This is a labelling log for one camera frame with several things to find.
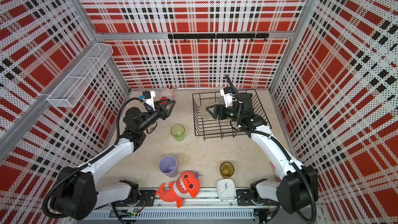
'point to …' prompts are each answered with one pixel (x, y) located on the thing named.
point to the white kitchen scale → (226, 189)
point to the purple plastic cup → (168, 165)
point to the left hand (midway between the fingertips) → (173, 103)
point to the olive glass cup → (227, 169)
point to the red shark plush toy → (187, 186)
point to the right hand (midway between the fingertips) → (212, 109)
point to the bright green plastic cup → (178, 131)
